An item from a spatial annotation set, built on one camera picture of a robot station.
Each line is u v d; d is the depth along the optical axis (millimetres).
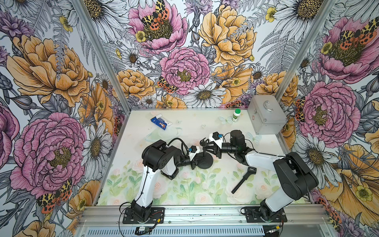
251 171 878
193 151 814
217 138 737
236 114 1084
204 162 916
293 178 459
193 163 849
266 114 1009
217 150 770
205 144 778
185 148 828
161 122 1101
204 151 858
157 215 744
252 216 738
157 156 578
